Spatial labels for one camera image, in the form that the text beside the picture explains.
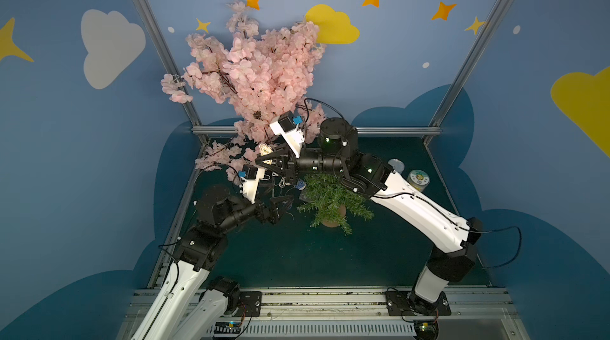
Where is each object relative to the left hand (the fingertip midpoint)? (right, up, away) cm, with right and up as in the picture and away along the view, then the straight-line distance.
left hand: (283, 187), depth 65 cm
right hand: (-3, +9, -12) cm, 15 cm away
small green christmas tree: (+15, -6, +13) cm, 21 cm away
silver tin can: (+47, +6, +39) cm, 62 cm away
